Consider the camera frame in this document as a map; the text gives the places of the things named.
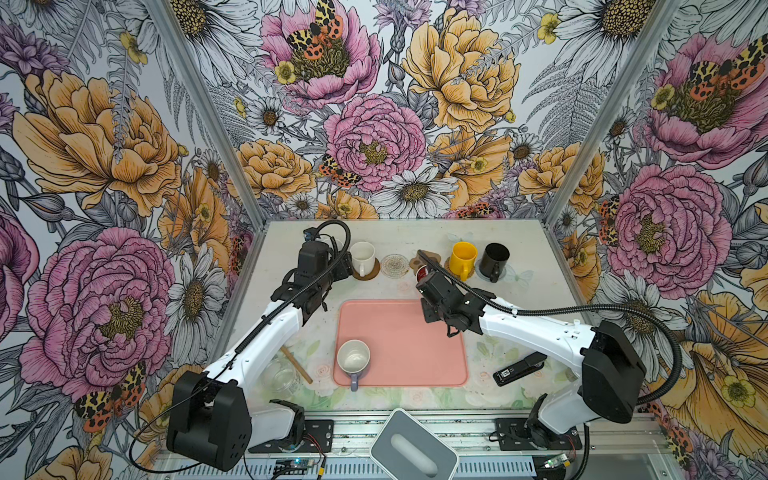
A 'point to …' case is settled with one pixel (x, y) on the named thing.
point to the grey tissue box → (407, 450)
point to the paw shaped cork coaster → (418, 261)
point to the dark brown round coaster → (373, 274)
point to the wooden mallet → (286, 350)
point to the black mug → (494, 260)
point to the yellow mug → (462, 259)
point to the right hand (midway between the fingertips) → (435, 309)
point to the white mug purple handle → (353, 357)
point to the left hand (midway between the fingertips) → (340, 265)
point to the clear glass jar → (281, 378)
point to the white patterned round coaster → (395, 266)
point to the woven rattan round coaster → (447, 266)
